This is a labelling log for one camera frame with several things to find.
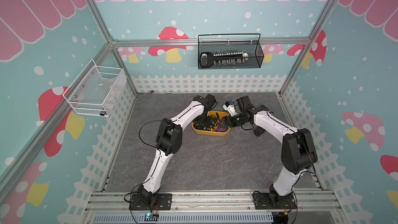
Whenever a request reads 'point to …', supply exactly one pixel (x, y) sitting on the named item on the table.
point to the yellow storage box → (212, 113)
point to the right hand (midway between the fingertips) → (223, 123)
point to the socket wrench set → (208, 59)
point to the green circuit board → (150, 217)
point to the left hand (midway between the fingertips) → (200, 125)
